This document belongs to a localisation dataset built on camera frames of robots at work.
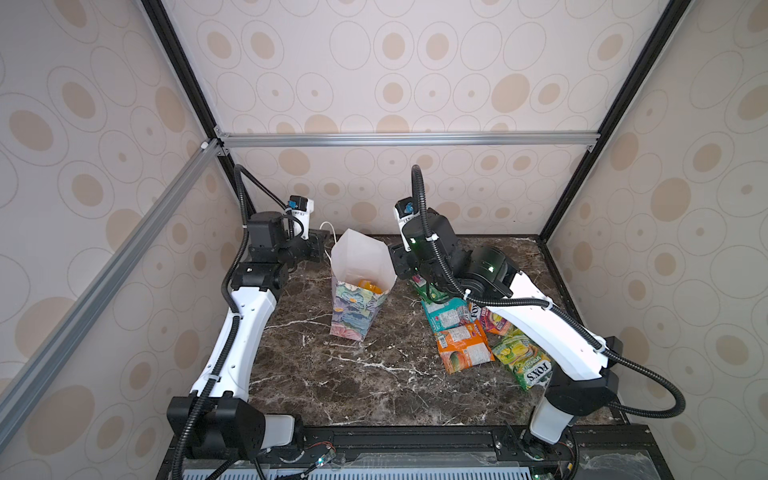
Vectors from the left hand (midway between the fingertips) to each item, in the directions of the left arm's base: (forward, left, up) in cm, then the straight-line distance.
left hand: (333, 227), depth 72 cm
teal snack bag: (-6, -31, -33) cm, 45 cm away
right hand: (-8, -16, +3) cm, 18 cm away
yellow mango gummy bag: (+5, -6, -32) cm, 33 cm away
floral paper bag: (+7, -4, -29) cm, 30 cm away
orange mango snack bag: (-17, -36, -33) cm, 51 cm away
